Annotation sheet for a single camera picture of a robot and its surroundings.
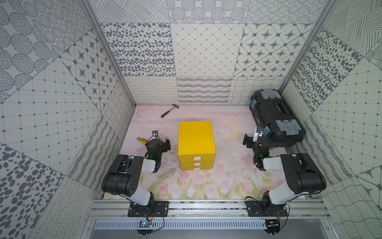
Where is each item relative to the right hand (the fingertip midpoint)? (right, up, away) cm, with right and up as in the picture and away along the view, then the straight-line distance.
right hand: (254, 136), depth 95 cm
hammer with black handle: (-63, +15, +20) cm, 67 cm away
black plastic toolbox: (+12, +10, -7) cm, 17 cm away
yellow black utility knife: (-73, -3, +3) cm, 73 cm away
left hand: (-62, -1, -1) cm, 62 cm away
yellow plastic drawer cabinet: (-37, -3, -23) cm, 44 cm away
